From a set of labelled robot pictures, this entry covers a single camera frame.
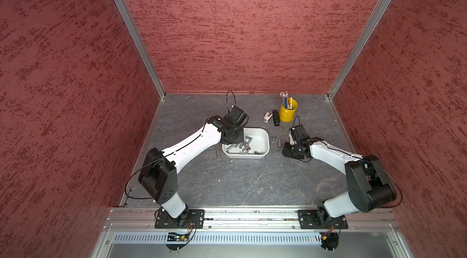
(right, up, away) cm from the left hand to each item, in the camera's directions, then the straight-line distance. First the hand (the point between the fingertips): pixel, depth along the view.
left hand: (236, 142), depth 83 cm
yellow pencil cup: (+29, +12, +18) cm, 36 cm away
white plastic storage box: (+11, -4, +15) cm, 19 cm away
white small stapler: (+18, +11, +23) cm, 32 cm away
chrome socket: (+21, 0, +16) cm, 26 cm away
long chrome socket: (-10, -8, +10) cm, 16 cm away
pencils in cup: (+29, +20, +18) cm, 39 cm away
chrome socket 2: (+24, -3, +14) cm, 28 cm away
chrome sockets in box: (+5, -4, +13) cm, 15 cm away
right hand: (+25, -8, +9) cm, 28 cm away
